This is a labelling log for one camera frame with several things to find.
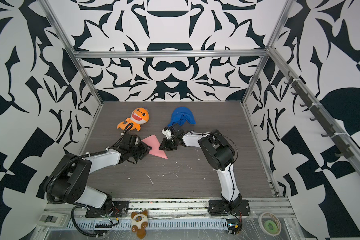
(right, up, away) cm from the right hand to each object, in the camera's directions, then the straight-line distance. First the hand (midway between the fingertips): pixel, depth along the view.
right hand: (160, 147), depth 93 cm
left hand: (-4, +1, -2) cm, 5 cm away
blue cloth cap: (+12, +20, +10) cm, 26 cm away
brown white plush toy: (-6, -29, -25) cm, 39 cm away
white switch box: (-45, -28, -24) cm, 59 cm away
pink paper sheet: (-5, +3, +3) cm, 6 cm away
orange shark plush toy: (-15, +19, +7) cm, 25 cm away
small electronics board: (+37, -33, -22) cm, 54 cm away
